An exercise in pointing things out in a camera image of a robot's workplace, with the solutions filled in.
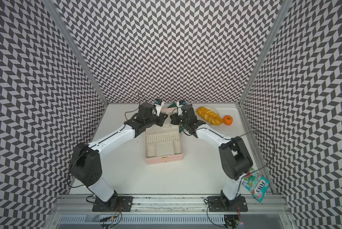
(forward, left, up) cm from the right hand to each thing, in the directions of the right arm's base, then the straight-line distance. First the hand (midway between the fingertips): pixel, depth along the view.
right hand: (170, 118), depth 89 cm
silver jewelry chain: (-1, 0, -2) cm, 2 cm away
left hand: (-1, +3, +3) cm, 4 cm away
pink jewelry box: (-12, +5, -10) cm, 17 cm away
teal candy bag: (-35, -48, -15) cm, 61 cm away
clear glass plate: (+23, -29, -16) cm, 40 cm away
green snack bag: (+23, -1, -12) cm, 26 cm away
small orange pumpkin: (+7, -41, -12) cm, 43 cm away
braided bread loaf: (+11, -28, -12) cm, 32 cm away
